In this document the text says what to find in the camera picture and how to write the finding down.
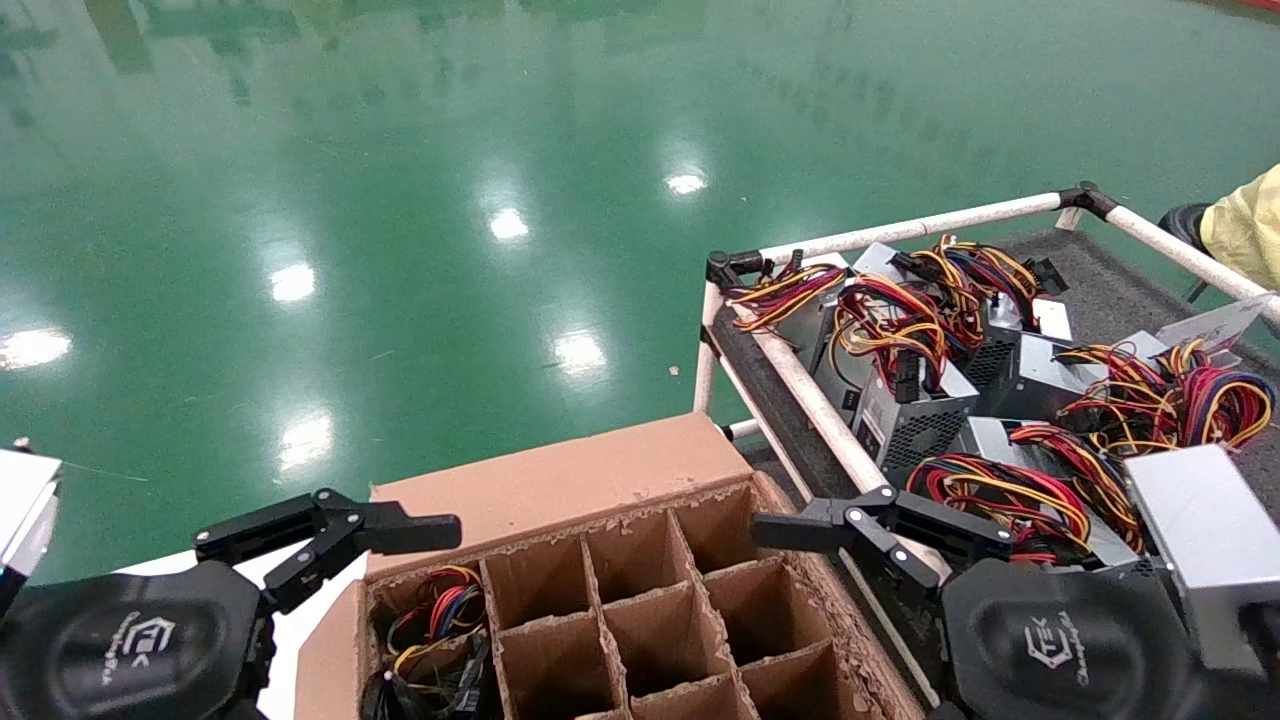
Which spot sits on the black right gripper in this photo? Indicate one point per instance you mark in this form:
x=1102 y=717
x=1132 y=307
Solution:
x=1060 y=640

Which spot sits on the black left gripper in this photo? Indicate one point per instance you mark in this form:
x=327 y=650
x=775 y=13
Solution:
x=130 y=640

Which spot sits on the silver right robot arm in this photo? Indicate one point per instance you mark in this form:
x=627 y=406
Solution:
x=1210 y=540

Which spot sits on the brown cardboard box with dividers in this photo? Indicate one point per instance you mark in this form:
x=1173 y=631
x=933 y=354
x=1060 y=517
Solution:
x=560 y=480

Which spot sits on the white table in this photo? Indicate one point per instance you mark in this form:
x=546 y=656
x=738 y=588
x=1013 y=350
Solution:
x=295 y=630

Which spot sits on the dark grey cart mat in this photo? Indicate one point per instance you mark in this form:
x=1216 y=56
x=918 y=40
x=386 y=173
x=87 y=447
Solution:
x=1110 y=290

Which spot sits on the black pipe joint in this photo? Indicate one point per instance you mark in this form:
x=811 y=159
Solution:
x=725 y=268
x=1085 y=198

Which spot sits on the tilted silver power supply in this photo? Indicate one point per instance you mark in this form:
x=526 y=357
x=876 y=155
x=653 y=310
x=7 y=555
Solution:
x=1215 y=325

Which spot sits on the black chair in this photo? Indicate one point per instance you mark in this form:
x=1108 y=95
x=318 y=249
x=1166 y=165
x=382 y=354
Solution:
x=1185 y=225

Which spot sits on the person in yellow garment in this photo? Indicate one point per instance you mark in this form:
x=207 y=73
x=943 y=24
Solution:
x=1250 y=230

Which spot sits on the white pipe cart frame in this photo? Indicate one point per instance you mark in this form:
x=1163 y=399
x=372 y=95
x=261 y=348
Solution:
x=798 y=385

